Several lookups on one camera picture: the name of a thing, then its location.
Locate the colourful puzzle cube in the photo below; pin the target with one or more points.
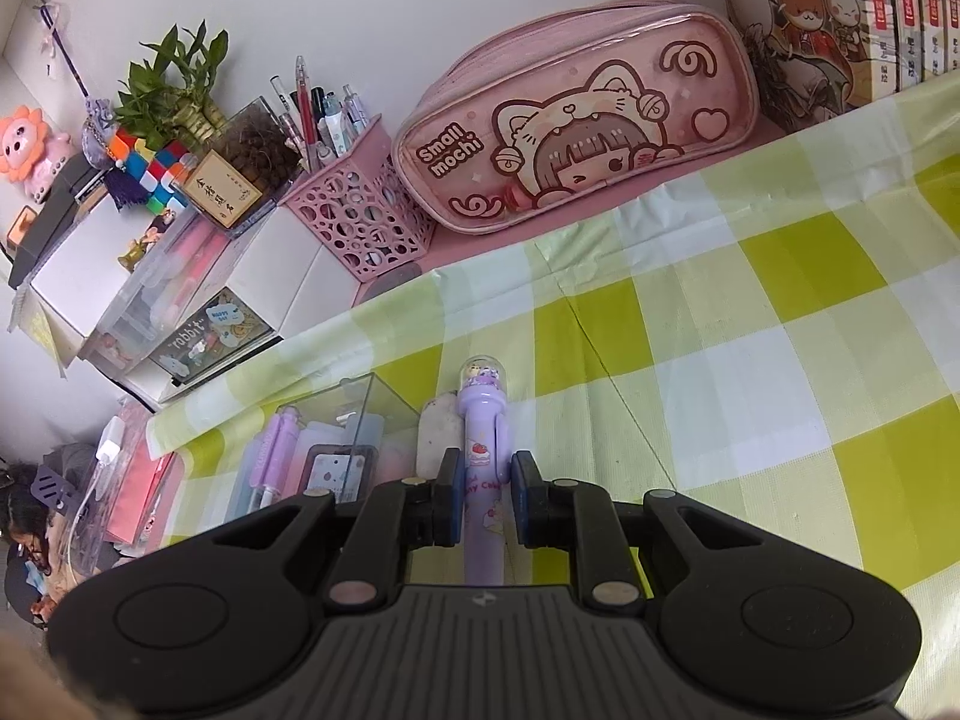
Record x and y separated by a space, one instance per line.
150 165

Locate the purple sachet with tassel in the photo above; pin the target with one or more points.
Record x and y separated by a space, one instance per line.
96 136

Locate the grey white eraser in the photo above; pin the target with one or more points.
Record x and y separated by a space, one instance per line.
439 439

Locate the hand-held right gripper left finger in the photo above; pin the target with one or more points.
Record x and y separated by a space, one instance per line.
450 499

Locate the stack of pink notebooks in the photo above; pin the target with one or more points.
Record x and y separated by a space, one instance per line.
135 480

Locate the green checkered tablecloth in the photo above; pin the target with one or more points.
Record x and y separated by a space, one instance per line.
750 315

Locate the bunch of pens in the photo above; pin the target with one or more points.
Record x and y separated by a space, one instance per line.
315 112

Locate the pink ribbon wall decoration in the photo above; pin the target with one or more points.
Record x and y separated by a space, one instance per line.
52 37

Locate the small figurine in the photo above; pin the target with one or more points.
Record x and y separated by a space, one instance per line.
142 244

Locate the purple mechanical pencil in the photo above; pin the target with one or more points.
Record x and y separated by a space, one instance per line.
274 450

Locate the dark grey box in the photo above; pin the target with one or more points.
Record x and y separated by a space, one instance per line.
52 225

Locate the pink orange lion toy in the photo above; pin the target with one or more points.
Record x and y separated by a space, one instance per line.
26 146

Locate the translucent sheet with yellow print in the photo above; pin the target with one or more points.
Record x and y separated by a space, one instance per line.
41 330

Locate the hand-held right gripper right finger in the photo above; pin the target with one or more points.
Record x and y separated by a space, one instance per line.
525 499

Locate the clear plastic box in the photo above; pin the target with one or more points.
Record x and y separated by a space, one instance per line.
375 405

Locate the white drawer organiser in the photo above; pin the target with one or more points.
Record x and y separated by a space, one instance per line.
300 270

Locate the small brown box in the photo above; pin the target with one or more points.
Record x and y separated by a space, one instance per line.
20 232

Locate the white pencil lead case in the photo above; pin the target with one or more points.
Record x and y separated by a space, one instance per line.
337 474

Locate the white cardboard box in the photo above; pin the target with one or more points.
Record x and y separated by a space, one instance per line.
90 270

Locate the pink perforated pen holder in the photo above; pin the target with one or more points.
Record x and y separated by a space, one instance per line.
352 210

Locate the white charger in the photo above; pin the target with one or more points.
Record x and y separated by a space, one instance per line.
111 442

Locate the purple dome-topped pen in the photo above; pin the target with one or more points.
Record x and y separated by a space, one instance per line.
484 420

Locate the clear lidded storage box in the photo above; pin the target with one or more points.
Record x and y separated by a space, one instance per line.
165 277

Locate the potted lucky bamboo plant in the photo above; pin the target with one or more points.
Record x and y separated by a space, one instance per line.
247 154

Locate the pink cartoon pencil case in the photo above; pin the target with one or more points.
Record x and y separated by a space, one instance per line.
570 127

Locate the book with red spine label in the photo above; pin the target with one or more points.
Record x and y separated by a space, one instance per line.
876 15
906 7
954 0
935 4

